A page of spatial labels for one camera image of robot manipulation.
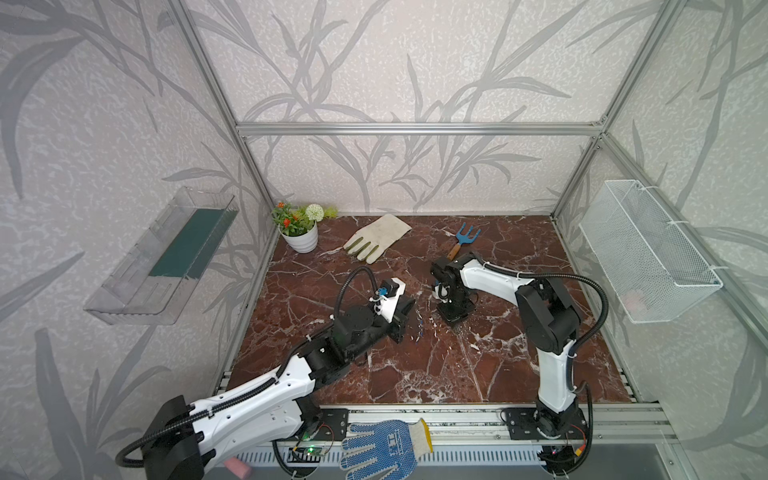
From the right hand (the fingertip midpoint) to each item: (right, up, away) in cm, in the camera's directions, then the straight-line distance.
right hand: (450, 323), depth 91 cm
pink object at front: (-52, -26, -25) cm, 63 cm away
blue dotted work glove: (-16, -23, -21) cm, 35 cm away
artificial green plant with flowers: (-49, +33, +8) cm, 60 cm away
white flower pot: (-50, +25, +13) cm, 57 cm away
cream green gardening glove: (-27, +25, +19) cm, 41 cm away
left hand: (-12, +10, -20) cm, 26 cm away
